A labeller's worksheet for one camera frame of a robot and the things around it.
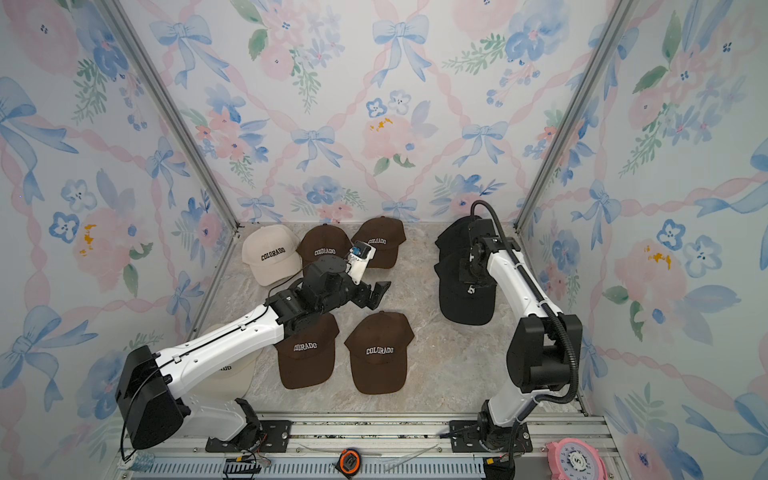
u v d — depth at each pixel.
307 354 0.83
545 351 0.46
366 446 0.74
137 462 0.66
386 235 1.16
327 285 0.56
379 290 0.67
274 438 0.74
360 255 0.64
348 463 0.68
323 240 1.06
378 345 0.82
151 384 0.41
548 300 0.49
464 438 0.73
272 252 1.03
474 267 0.74
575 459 0.68
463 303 0.92
